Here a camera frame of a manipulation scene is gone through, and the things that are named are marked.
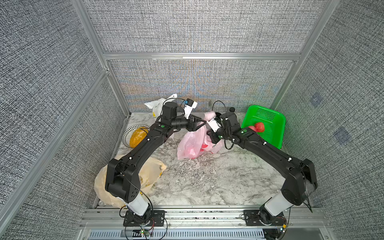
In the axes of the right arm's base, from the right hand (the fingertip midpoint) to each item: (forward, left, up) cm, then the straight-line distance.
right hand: (207, 128), depth 81 cm
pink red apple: (+12, -33, -17) cm, 39 cm away
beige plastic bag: (-18, +32, -15) cm, 39 cm away
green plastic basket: (+20, -53, -21) cm, 60 cm away
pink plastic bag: (-7, +8, -6) cm, 12 cm away
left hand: (-1, +2, +8) cm, 8 cm away
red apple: (+14, -39, -17) cm, 45 cm away
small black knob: (+29, -21, -14) cm, 38 cm away
